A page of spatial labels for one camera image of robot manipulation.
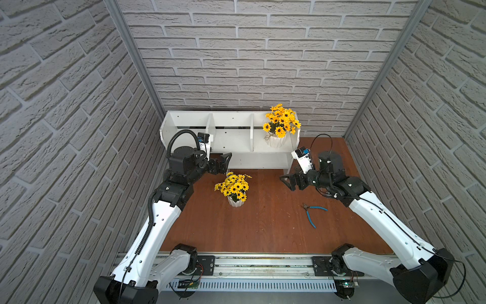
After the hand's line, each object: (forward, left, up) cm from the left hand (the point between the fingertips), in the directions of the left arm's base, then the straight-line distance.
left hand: (223, 148), depth 69 cm
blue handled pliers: (-10, -39, -33) cm, 52 cm away
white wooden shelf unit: (+17, -6, -9) cm, 20 cm away
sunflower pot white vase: (-7, -4, -18) cm, 20 cm away
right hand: (-5, -26, -9) cm, 28 cm away
